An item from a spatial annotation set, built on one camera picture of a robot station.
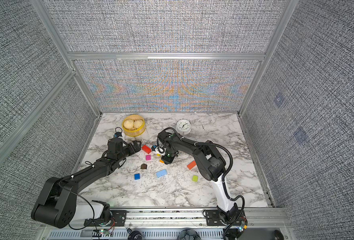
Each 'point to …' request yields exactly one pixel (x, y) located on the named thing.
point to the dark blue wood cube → (137, 176)
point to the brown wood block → (143, 166)
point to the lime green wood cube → (195, 178)
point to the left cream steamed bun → (128, 124)
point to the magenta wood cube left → (148, 157)
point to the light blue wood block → (161, 173)
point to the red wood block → (146, 149)
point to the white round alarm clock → (183, 127)
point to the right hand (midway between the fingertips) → (168, 159)
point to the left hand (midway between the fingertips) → (136, 144)
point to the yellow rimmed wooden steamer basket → (134, 132)
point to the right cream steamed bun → (138, 123)
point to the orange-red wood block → (191, 165)
